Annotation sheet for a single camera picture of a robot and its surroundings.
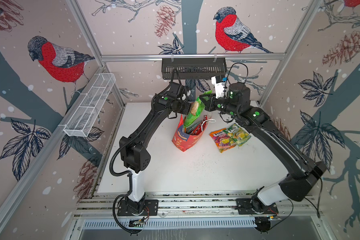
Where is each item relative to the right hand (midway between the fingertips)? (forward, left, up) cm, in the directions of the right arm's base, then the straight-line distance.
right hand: (197, 98), depth 66 cm
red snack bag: (-2, -1, -22) cm, 22 cm away
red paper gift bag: (-8, +7, -25) cm, 27 cm away
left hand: (+8, +4, -14) cm, 17 cm away
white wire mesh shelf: (-9, +56, -9) cm, 58 cm away
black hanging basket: (+44, +2, -11) cm, 46 cm away
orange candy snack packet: (+2, -18, -38) cm, 42 cm away
